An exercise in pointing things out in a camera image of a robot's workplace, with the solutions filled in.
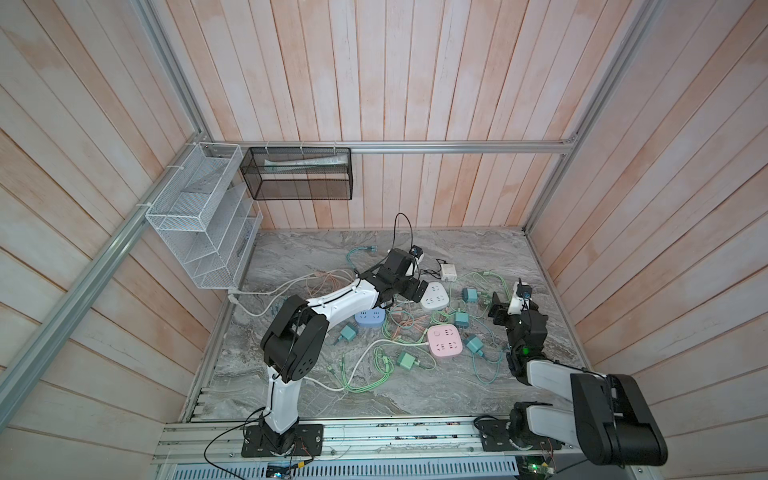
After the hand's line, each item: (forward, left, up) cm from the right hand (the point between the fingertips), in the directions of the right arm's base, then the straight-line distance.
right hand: (510, 293), depth 88 cm
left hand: (+3, +29, -1) cm, 29 cm away
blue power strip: (-5, +42, -8) cm, 43 cm away
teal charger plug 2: (-4, +13, -10) cm, 17 cm away
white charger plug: (+14, +15, -9) cm, 22 cm away
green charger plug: (-18, +31, -9) cm, 37 cm away
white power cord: (-20, +46, -10) cm, 51 cm away
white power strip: (+4, +21, -9) cm, 23 cm away
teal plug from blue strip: (-10, +49, -9) cm, 50 cm away
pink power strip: (-12, +20, -9) cm, 24 cm away
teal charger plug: (-13, +10, -9) cm, 19 cm away
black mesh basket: (+40, +70, +14) cm, 81 cm away
